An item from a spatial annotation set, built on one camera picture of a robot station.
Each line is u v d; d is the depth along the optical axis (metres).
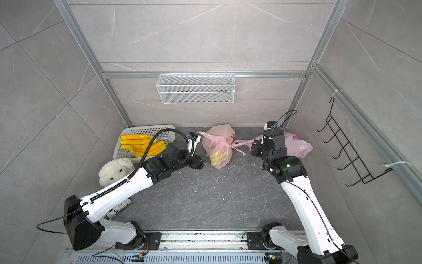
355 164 0.64
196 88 1.01
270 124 0.59
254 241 0.73
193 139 0.64
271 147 0.50
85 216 0.40
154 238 0.74
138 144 1.04
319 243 0.36
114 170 0.75
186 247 0.73
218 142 0.93
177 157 0.56
